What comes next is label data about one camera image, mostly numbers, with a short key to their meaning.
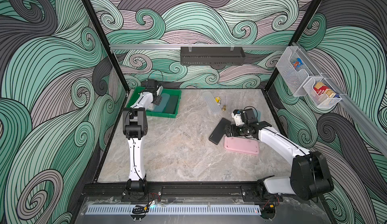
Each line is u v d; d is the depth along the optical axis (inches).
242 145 34.5
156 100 38.7
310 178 16.0
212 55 37.6
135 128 24.3
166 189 29.5
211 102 43.5
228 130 30.8
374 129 20.1
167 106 42.4
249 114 27.3
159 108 41.3
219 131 37.4
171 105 42.4
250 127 24.9
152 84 34.5
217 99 43.5
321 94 25.7
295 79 32.3
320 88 26.1
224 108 42.1
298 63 32.7
